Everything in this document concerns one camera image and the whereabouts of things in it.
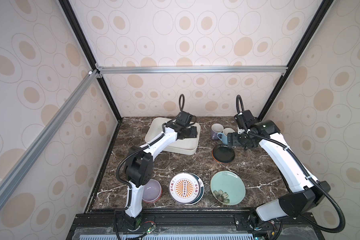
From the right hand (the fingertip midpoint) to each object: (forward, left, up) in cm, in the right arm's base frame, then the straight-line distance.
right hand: (237, 141), depth 77 cm
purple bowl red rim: (-19, +45, -19) cm, 52 cm away
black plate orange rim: (+6, +2, -24) cm, 25 cm away
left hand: (+13, +20, -5) cm, 24 cm away
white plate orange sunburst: (-16, +27, -22) cm, 39 cm away
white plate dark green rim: (-17, +18, -23) cm, 34 cm away
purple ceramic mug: (+27, +4, -20) cm, 33 cm away
